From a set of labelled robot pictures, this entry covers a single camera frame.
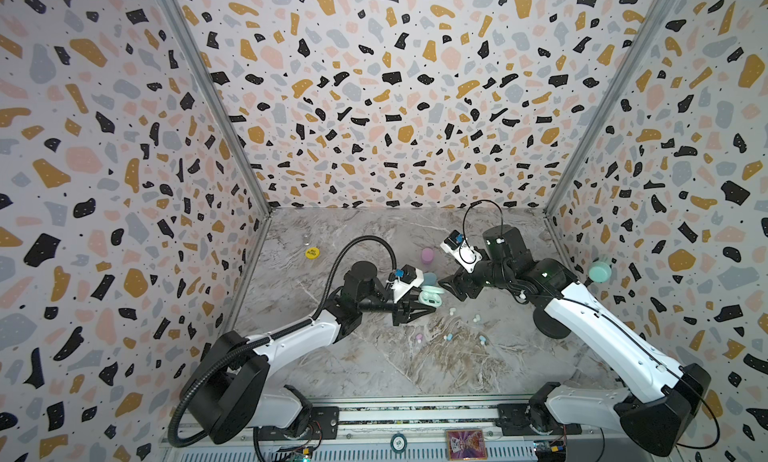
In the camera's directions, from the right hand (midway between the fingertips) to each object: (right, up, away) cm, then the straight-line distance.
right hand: (450, 265), depth 72 cm
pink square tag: (+4, -42, -2) cm, 42 cm away
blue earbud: (+2, -23, +15) cm, 27 cm away
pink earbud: (-7, -23, +15) cm, 28 cm away
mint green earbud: (+4, -16, +20) cm, 26 cm away
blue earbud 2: (+12, -23, +15) cm, 30 cm away
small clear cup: (-47, +6, +37) cm, 60 cm away
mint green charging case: (-5, -7, 0) cm, 9 cm away
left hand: (-3, -8, -1) cm, 9 cm away
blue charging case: (-5, -2, -8) cm, 10 cm away
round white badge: (-12, -42, -1) cm, 44 cm away
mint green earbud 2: (+11, -18, +20) cm, 29 cm away
